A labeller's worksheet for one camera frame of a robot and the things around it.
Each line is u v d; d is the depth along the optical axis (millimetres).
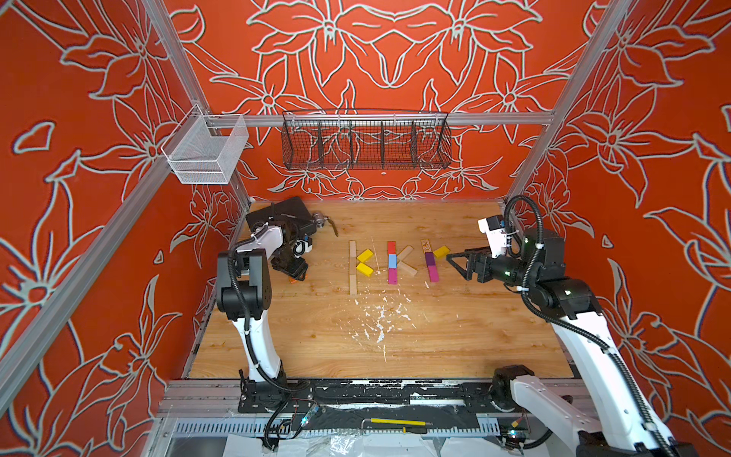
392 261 996
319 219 1098
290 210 1107
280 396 668
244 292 535
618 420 374
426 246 1034
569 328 433
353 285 944
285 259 854
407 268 976
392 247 1047
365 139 971
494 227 589
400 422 700
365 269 978
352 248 1036
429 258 998
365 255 1018
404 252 1030
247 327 553
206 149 933
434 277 980
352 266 994
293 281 931
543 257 495
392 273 976
